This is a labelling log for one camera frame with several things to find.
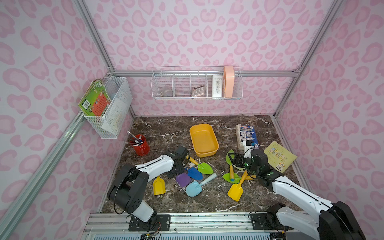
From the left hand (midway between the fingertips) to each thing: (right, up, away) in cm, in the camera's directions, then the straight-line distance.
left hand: (178, 169), depth 91 cm
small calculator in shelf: (+12, +49, +4) cm, 50 cm away
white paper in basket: (-35, +32, -7) cm, 48 cm away
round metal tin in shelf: (-8, +47, +2) cm, 48 cm away
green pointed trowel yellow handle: (+15, +1, +2) cm, 15 cm away
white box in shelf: (+24, +51, +2) cm, 56 cm away
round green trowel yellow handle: (+34, -4, -5) cm, 35 cm away
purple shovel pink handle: (+3, -4, -4) cm, 7 cm away
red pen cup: (-23, +15, -1) cm, 27 cm away
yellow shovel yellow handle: (-10, -8, -7) cm, 14 cm away
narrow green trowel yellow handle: (+32, +1, -1) cm, 32 cm away
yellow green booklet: (+64, +7, +5) cm, 64 cm away
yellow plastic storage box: (+16, +17, +12) cm, 26 cm away
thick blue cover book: (+45, +22, +15) cm, 52 cm away
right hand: (+30, +11, -7) cm, 33 cm away
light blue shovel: (+10, -9, -7) cm, 15 cm away
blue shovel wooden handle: (+10, -2, 0) cm, 10 cm away
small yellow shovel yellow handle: (+33, -9, -8) cm, 35 cm away
